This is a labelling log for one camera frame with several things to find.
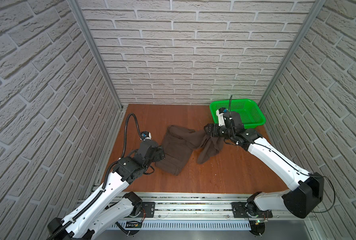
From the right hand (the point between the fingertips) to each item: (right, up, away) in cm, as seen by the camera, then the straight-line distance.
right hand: (211, 126), depth 78 cm
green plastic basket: (+38, +9, +35) cm, 53 cm away
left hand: (-28, -11, -3) cm, 31 cm away
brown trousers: (-18, -13, +17) cm, 27 cm away
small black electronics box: (-40, -49, -6) cm, 63 cm away
